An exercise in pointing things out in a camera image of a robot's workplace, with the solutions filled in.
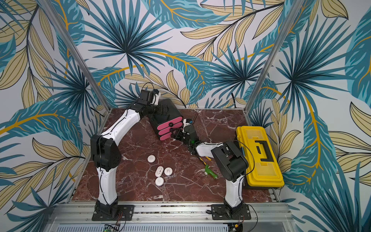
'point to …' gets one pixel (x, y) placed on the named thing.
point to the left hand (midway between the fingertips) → (162, 110)
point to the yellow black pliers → (202, 160)
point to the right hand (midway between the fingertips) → (173, 129)
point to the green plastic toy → (209, 171)
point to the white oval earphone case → (159, 171)
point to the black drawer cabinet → (168, 117)
